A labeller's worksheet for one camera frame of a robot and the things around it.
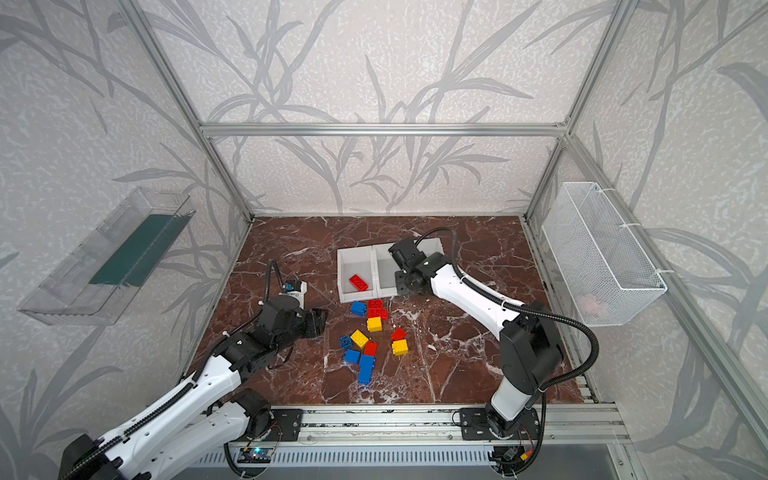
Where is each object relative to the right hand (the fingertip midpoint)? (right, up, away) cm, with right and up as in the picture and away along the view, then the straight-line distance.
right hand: (409, 273), depth 88 cm
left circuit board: (-37, -42, -17) cm, 58 cm away
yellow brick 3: (-3, -21, -3) cm, 21 cm away
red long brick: (-17, -5, +11) cm, 21 cm away
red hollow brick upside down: (-11, -11, +6) cm, 16 cm away
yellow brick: (-10, -16, +2) cm, 19 cm away
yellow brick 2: (-15, -19, -1) cm, 24 cm away
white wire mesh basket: (+40, +2, -27) cm, 48 cm away
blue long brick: (-12, -26, -5) cm, 29 cm away
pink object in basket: (+44, -5, -15) cm, 47 cm away
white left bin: (-16, +2, +17) cm, 23 cm away
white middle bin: (-8, 0, +12) cm, 15 cm away
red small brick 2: (-3, -19, +2) cm, 19 cm away
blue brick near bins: (-16, -12, +5) cm, 20 cm away
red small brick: (-11, -22, -1) cm, 25 cm away
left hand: (-23, -8, -6) cm, 25 cm away
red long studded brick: (-9, -13, +4) cm, 16 cm away
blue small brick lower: (-17, -24, -3) cm, 29 cm away
